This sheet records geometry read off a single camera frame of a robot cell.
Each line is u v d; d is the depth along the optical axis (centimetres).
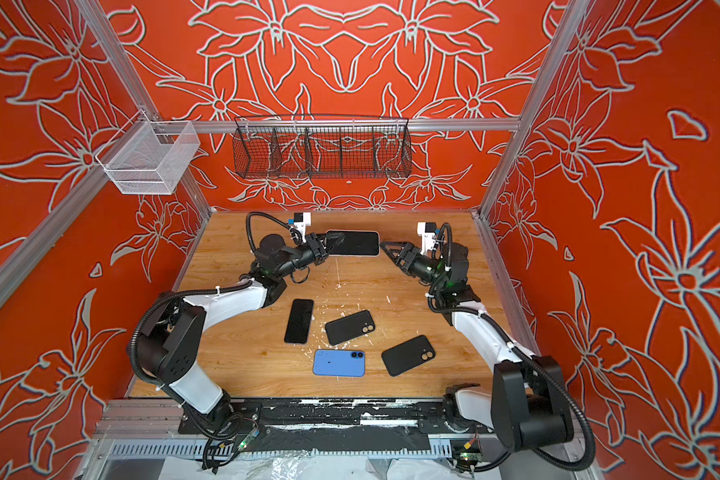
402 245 70
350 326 89
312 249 72
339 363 82
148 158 91
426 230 73
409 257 68
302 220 76
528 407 41
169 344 46
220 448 72
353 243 77
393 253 73
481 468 67
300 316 90
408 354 85
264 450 70
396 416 75
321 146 99
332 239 76
